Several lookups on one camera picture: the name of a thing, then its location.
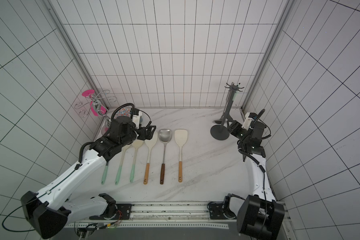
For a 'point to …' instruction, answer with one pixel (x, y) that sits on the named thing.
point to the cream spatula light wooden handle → (180, 137)
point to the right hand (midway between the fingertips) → (232, 120)
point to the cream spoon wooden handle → (150, 144)
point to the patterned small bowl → (123, 112)
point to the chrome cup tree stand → (99, 105)
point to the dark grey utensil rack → (221, 132)
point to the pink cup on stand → (88, 93)
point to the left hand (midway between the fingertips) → (146, 129)
